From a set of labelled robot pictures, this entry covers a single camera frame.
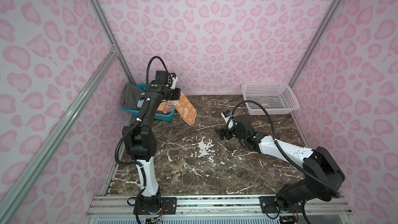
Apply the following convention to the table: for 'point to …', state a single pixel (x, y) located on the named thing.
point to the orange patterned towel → (185, 109)
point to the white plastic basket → (278, 98)
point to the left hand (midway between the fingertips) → (179, 91)
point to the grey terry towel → (130, 95)
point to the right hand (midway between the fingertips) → (222, 124)
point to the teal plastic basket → (168, 117)
